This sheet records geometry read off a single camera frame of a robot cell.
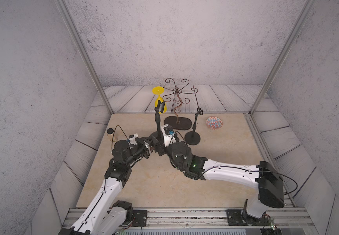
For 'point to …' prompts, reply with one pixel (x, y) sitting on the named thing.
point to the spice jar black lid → (109, 130)
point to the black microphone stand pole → (194, 124)
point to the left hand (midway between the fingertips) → (160, 138)
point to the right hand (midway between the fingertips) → (158, 134)
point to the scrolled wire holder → (179, 91)
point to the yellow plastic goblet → (158, 90)
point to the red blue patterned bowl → (213, 123)
